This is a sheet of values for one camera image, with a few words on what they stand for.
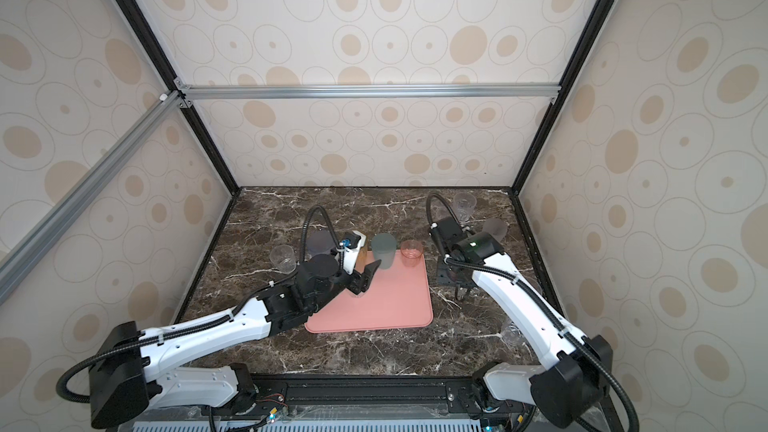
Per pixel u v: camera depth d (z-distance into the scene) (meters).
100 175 0.66
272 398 0.73
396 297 0.91
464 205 1.09
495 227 1.02
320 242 1.03
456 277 0.64
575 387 0.42
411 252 0.98
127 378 0.38
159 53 0.82
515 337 0.83
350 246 0.62
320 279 0.54
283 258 0.99
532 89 0.90
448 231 0.59
